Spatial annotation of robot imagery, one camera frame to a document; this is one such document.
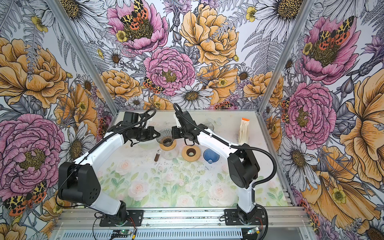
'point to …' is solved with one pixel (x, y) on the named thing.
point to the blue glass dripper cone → (210, 156)
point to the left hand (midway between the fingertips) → (159, 139)
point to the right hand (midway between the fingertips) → (173, 136)
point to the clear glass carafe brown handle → (169, 155)
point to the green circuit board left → (121, 233)
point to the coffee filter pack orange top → (243, 138)
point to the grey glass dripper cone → (166, 137)
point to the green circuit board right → (255, 230)
